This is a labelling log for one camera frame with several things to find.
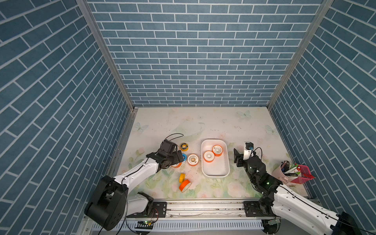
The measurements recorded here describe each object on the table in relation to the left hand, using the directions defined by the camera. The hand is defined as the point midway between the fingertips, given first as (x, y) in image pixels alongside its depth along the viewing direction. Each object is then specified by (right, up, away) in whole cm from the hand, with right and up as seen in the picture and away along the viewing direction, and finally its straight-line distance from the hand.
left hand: (180, 158), depth 87 cm
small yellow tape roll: (+2, -9, -7) cm, 11 cm away
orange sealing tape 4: (+8, -1, +2) cm, 8 cm away
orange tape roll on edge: (+4, -11, -12) cm, 17 cm away
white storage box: (+22, -1, +4) cm, 22 cm away
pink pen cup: (+56, -7, -5) cm, 57 cm away
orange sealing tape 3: (-1, -4, -1) cm, 4 cm away
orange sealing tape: (+18, 0, +4) cm, 18 cm away
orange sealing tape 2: (+24, +4, +7) cm, 25 cm away
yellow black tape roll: (+2, +5, +9) cm, 11 cm away
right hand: (+35, +7, -6) cm, 36 cm away
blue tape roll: (+3, +1, +4) cm, 5 cm away
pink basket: (+68, -6, -10) cm, 69 cm away
